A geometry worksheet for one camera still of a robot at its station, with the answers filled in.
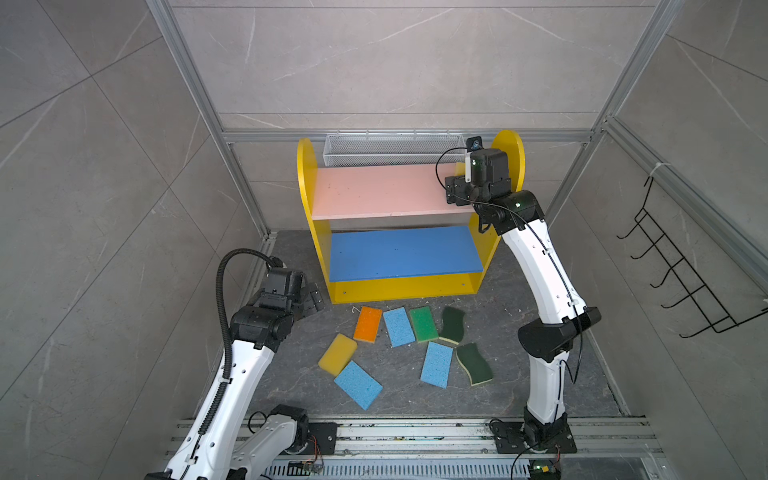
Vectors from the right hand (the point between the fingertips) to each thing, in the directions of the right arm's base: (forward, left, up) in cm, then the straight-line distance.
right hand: (468, 176), depth 75 cm
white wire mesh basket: (+26, +18, -8) cm, 33 cm away
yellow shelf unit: (+8, +22, -28) cm, 36 cm away
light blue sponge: (-33, +8, -41) cm, 54 cm away
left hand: (-23, +44, -17) cm, 52 cm away
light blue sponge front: (-40, +29, -40) cm, 63 cm away
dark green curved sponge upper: (-21, +1, -41) cm, 46 cm away
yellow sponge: (-30, +37, -42) cm, 63 cm away
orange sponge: (-21, +29, -41) cm, 54 cm away
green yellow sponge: (-21, +10, -40) cm, 47 cm away
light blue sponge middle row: (-22, +18, -41) cm, 50 cm away
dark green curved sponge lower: (-33, -3, -41) cm, 53 cm away
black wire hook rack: (-36, -46, -10) cm, 59 cm away
